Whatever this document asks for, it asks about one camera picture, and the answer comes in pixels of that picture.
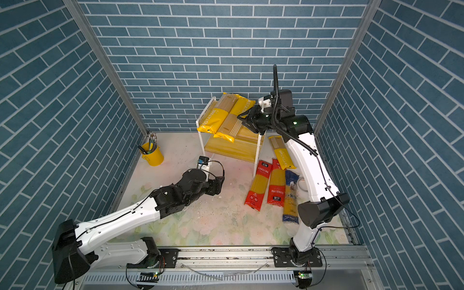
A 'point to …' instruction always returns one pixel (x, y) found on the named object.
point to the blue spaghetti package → (290, 214)
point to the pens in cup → (152, 138)
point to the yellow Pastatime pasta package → (214, 118)
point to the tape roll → (302, 183)
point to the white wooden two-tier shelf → (247, 146)
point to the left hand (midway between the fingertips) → (223, 179)
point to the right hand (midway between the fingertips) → (240, 119)
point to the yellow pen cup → (154, 157)
